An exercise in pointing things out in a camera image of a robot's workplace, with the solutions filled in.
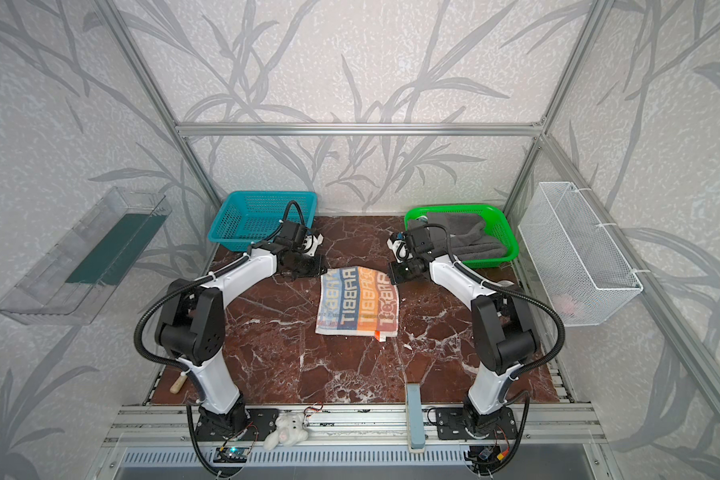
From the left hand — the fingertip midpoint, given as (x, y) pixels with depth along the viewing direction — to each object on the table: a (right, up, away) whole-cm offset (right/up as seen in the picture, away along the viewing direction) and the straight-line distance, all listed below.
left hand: (330, 260), depth 93 cm
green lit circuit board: (-20, -46, -22) cm, 55 cm away
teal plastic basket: (-38, +16, +26) cm, 49 cm away
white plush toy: (-6, -39, -24) cm, 46 cm away
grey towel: (+46, +9, +9) cm, 48 cm away
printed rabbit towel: (+8, -14, +3) cm, 16 cm away
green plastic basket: (+59, +13, +18) cm, 63 cm away
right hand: (+19, -1, 0) cm, 20 cm away
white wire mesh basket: (+58, +2, -28) cm, 65 cm away
